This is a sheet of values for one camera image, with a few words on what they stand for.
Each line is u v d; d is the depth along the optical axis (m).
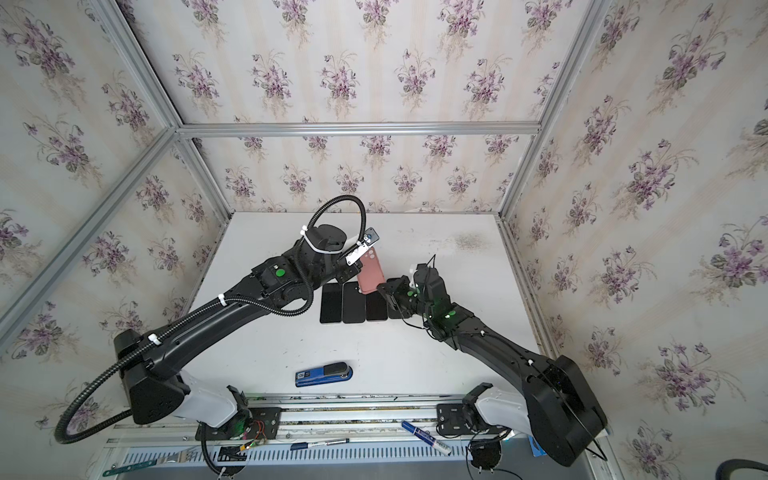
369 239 0.60
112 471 0.67
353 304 0.97
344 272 0.64
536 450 0.70
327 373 0.78
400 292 0.70
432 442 0.70
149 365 0.39
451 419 0.73
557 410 0.40
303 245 0.52
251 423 0.71
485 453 0.72
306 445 0.70
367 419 0.75
